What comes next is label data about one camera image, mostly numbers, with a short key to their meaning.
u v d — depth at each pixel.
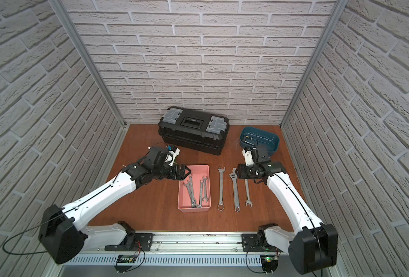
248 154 0.74
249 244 0.74
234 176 0.94
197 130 0.94
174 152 0.72
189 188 0.89
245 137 1.10
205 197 0.87
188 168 0.74
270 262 0.70
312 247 0.38
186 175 0.73
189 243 0.76
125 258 0.73
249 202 0.86
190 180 0.92
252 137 1.11
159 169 0.65
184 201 0.85
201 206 0.84
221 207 0.83
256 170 0.57
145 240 0.74
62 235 0.39
